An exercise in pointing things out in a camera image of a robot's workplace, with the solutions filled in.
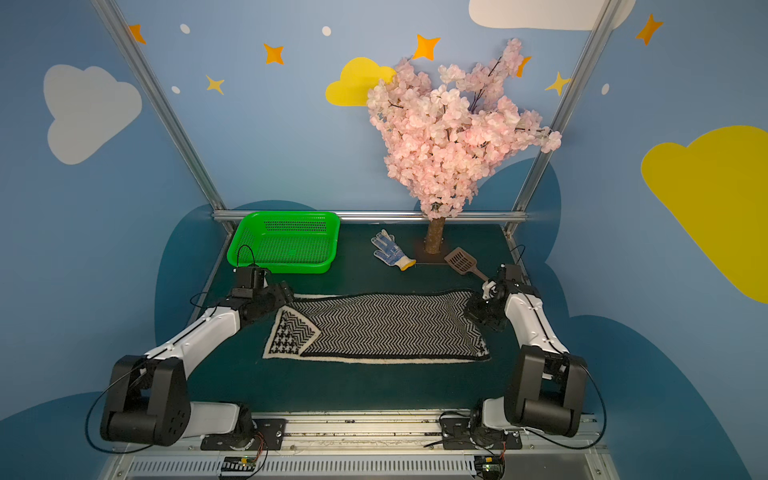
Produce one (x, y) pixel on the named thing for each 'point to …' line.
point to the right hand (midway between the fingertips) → (471, 311)
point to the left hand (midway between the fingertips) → (283, 291)
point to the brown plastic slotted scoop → (463, 262)
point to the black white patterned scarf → (434, 326)
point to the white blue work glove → (389, 252)
